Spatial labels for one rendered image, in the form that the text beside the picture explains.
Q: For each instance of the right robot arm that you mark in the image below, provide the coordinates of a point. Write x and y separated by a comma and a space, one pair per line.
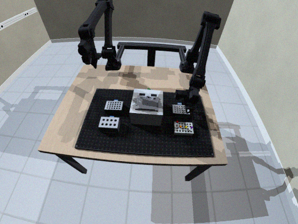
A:
88, 33

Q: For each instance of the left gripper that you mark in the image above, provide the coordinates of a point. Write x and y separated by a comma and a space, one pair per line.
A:
188, 107

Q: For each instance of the white tube rack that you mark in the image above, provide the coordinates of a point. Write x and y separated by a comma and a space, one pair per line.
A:
183, 131

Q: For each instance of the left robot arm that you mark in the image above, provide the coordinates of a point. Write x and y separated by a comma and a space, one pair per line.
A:
209, 22

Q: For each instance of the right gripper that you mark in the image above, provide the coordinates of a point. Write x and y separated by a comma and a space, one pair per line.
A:
94, 62

